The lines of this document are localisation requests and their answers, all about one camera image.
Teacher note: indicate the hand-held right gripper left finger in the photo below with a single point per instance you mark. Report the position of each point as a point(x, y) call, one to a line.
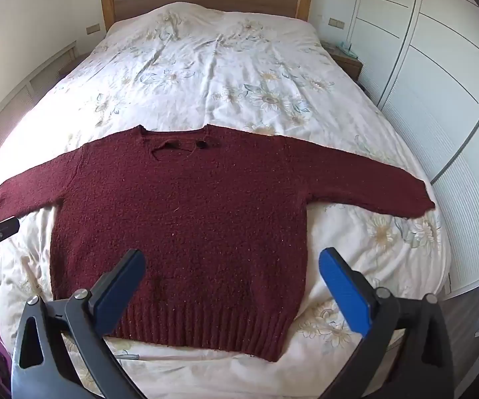
point(119, 286)

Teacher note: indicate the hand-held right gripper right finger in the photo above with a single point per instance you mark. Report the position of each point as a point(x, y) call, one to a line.
point(343, 286)

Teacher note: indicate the dark red knitted sweater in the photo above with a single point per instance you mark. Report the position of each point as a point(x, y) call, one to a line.
point(189, 216)

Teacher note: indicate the wooden nightstand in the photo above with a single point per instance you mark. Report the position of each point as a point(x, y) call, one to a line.
point(347, 61)

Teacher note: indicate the white wardrobe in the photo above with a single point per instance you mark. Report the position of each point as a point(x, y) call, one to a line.
point(439, 70)

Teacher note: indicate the teal item on nightstand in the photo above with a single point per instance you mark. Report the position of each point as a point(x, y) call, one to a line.
point(347, 46)

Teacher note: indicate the white floral duvet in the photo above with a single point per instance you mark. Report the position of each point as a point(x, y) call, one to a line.
point(223, 58)

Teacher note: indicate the wall switch panel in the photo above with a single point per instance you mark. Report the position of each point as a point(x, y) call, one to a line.
point(336, 22)
point(93, 29)

